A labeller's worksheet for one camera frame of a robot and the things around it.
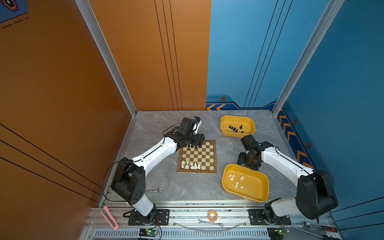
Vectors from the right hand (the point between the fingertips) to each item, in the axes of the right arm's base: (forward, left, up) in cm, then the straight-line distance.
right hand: (241, 164), depth 86 cm
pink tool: (-24, +72, -3) cm, 76 cm away
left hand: (+13, +24, +12) cm, 30 cm away
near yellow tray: (-9, -2, -5) cm, 10 cm away
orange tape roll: (-25, +18, -7) cm, 31 cm away
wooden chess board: (+5, +28, -2) cm, 29 cm away
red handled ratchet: (-29, -26, -4) cm, 39 cm away
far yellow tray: (+33, -4, -4) cm, 34 cm away
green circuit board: (-32, +49, -6) cm, 59 cm away
